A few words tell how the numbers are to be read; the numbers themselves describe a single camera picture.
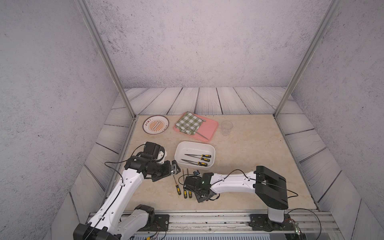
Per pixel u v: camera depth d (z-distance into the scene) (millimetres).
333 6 701
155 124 1150
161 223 729
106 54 867
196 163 939
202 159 958
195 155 971
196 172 773
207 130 1118
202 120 1176
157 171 632
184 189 657
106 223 391
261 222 729
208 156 961
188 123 1150
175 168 680
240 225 728
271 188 454
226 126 1111
